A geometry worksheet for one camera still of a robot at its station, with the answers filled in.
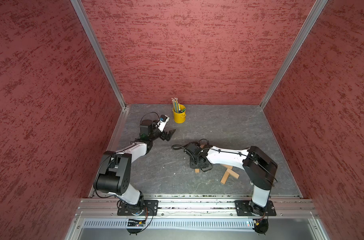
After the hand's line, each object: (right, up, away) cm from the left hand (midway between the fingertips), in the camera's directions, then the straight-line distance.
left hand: (168, 127), depth 92 cm
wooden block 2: (+34, -28, -7) cm, 45 cm away
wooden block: (+18, -25, -7) cm, 31 cm away
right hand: (+17, -24, -3) cm, 30 cm away
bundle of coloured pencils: (+4, +16, +11) cm, 20 cm away
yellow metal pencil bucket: (+7, +6, +13) cm, 16 cm away
